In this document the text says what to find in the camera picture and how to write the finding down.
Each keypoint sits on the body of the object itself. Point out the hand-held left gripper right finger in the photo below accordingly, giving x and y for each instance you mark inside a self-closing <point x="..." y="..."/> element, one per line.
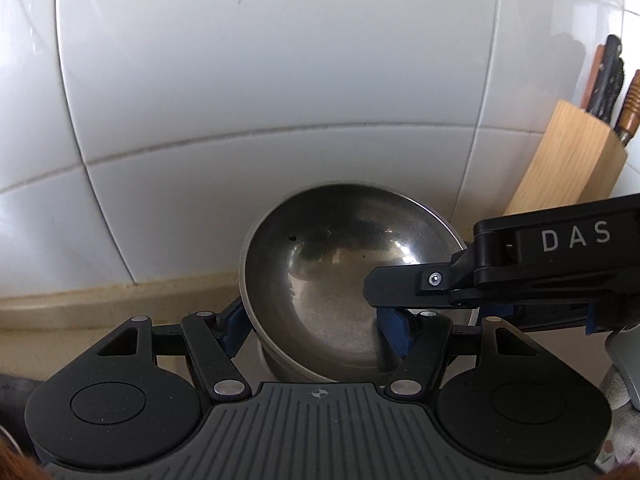
<point x="397" y="332"/>

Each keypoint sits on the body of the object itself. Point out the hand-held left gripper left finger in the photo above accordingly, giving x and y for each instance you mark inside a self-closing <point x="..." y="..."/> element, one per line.
<point x="232" y="332"/>

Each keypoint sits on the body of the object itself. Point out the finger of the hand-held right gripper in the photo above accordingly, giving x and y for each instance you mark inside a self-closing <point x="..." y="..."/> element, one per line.
<point x="400" y="287"/>

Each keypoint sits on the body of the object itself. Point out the stainless steel bowl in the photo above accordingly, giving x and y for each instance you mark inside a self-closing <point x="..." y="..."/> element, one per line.
<point x="325" y="285"/>
<point x="285" y="365"/>

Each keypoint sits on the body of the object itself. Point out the person's right forearm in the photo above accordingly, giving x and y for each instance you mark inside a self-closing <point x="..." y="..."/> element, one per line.
<point x="625" y="440"/>

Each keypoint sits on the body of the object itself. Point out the wooden knife block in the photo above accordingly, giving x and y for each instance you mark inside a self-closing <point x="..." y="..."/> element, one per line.
<point x="565" y="160"/>

